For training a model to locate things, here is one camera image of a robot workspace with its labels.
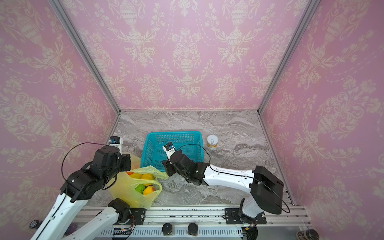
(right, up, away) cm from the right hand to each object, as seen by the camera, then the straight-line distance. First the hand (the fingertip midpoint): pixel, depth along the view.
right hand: (165, 160), depth 76 cm
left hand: (-15, +4, -7) cm, 17 cm away
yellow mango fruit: (-17, -10, +6) cm, 20 cm away
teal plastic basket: (+13, +6, +25) cm, 29 cm away
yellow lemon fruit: (-11, -10, +6) cm, 16 cm away
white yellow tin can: (+26, +7, +21) cm, 35 cm away
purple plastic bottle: (-44, -19, -20) cm, 52 cm away
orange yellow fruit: (-9, -16, +2) cm, 18 cm away
